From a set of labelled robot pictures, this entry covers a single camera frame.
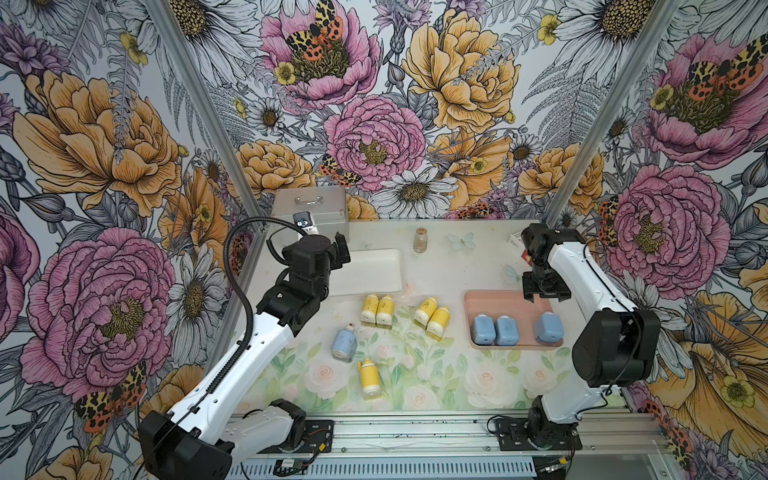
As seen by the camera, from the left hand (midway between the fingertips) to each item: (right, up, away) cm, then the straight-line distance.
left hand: (320, 247), depth 75 cm
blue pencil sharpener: (+5, -26, +8) cm, 28 cm away
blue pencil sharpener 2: (+43, -23, +11) cm, 50 cm away
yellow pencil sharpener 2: (+16, -19, +15) cm, 28 cm away
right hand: (+59, -15, +7) cm, 61 cm away
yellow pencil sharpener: (+11, -18, +14) cm, 25 cm away
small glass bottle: (+28, +3, +36) cm, 46 cm away
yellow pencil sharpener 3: (+28, -18, +14) cm, 36 cm away
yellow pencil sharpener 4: (+31, -21, +12) cm, 40 cm away
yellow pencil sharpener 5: (+12, -33, +2) cm, 35 cm away
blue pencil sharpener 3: (+50, -23, +11) cm, 56 cm away
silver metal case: (-6, +16, +37) cm, 41 cm away
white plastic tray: (+10, -8, +35) cm, 37 cm away
